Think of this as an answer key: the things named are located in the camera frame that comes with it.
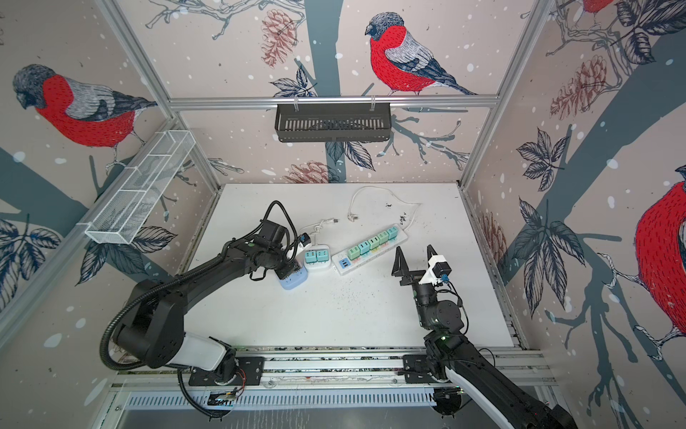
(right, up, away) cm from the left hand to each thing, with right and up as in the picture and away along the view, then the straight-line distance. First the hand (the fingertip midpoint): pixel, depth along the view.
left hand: (294, 262), depth 87 cm
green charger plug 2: (+27, +6, +6) cm, 28 cm away
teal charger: (+5, +1, +3) cm, 6 cm away
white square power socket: (+7, -2, +5) cm, 9 cm away
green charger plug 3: (+31, +7, +8) cm, 32 cm away
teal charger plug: (+9, +2, +3) cm, 10 cm away
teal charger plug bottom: (+24, +4, +5) cm, 25 cm away
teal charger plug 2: (+34, +9, +9) cm, 37 cm away
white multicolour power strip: (+16, -1, +5) cm, 17 cm away
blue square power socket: (0, -6, +1) cm, 7 cm away
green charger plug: (+20, +2, +3) cm, 21 cm away
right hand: (+36, +6, -16) cm, 40 cm away
